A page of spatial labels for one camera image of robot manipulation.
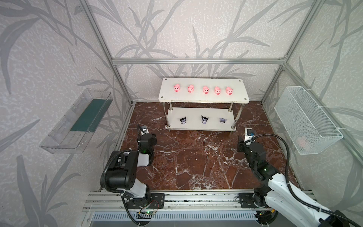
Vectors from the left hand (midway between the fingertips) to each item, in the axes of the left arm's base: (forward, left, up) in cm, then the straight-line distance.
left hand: (148, 129), depth 94 cm
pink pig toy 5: (+8, -49, +29) cm, 57 cm away
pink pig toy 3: (+8, -37, +28) cm, 47 cm away
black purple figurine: (+6, -24, +2) cm, 24 cm away
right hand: (-7, -59, +11) cm, 60 cm away
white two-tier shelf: (+31, -43, -8) cm, 53 cm away
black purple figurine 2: (+6, -38, +3) cm, 39 cm away
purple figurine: (+6, -51, +2) cm, 51 cm away
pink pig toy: (+10, -21, +28) cm, 36 cm away
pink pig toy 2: (+9, -28, +29) cm, 41 cm away
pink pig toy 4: (+8, -43, +29) cm, 52 cm away
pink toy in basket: (-15, -88, +14) cm, 90 cm away
